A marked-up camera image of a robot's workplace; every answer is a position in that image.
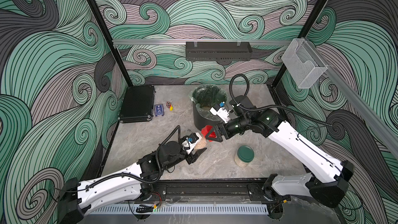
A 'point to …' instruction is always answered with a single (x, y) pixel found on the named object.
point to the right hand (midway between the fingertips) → (209, 136)
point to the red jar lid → (205, 130)
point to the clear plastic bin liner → (205, 97)
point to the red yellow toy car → (169, 105)
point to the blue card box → (159, 110)
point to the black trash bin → (200, 121)
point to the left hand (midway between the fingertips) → (201, 140)
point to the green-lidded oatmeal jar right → (244, 155)
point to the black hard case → (137, 104)
